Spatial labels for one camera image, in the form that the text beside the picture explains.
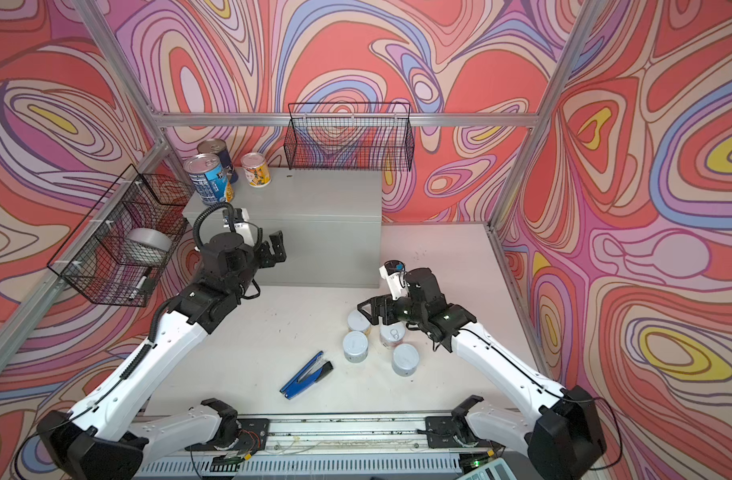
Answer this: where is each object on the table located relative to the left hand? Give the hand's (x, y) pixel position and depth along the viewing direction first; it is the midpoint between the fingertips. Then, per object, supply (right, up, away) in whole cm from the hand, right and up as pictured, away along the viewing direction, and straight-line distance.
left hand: (268, 234), depth 72 cm
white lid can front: (+21, -32, +12) cm, 40 cm away
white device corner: (+53, -54, -6) cm, 76 cm away
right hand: (+26, -20, +5) cm, 33 cm away
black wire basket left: (-33, -2, -3) cm, 34 cm away
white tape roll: (-30, -3, 0) cm, 30 cm away
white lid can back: (+21, -25, +17) cm, 37 cm away
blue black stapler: (+9, -38, +11) cm, 40 cm away
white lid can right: (+35, -34, +8) cm, 49 cm away
